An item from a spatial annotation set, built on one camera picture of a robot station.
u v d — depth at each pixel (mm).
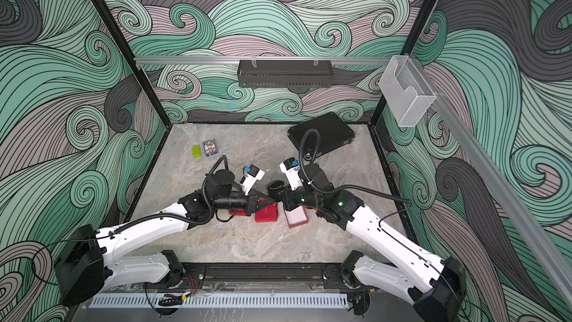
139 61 950
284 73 995
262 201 704
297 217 854
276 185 696
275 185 695
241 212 673
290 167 624
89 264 387
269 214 850
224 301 697
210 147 1086
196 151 1076
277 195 697
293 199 620
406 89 778
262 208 697
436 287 373
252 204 636
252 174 661
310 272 747
